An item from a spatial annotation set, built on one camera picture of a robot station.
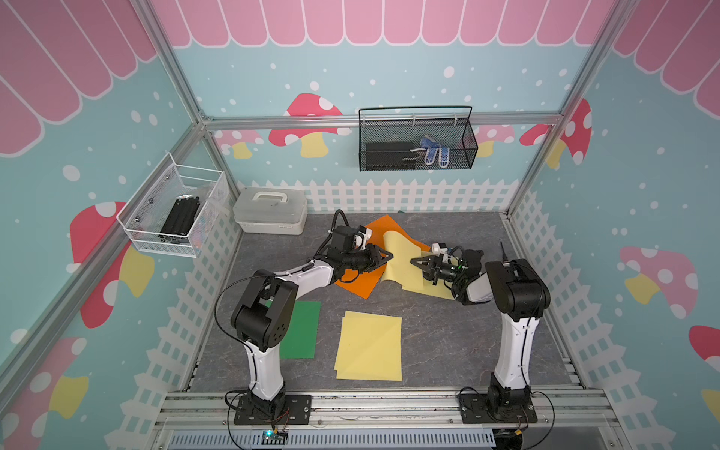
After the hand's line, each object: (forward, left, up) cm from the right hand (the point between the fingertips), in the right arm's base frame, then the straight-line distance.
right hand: (412, 262), depth 93 cm
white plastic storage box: (+24, +51, +3) cm, 57 cm away
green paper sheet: (-21, +36, -10) cm, 43 cm away
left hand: (-2, +7, +4) cm, 8 cm away
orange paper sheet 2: (-3, +16, -9) cm, 18 cm away
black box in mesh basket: (+31, +7, +21) cm, 37 cm away
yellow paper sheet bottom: (-4, +3, +2) cm, 6 cm away
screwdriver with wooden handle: (+9, -37, -10) cm, 39 cm away
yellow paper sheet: (-25, +15, -10) cm, 30 cm away
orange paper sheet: (+26, +7, -9) cm, 29 cm away
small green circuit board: (-47, +41, -12) cm, 63 cm away
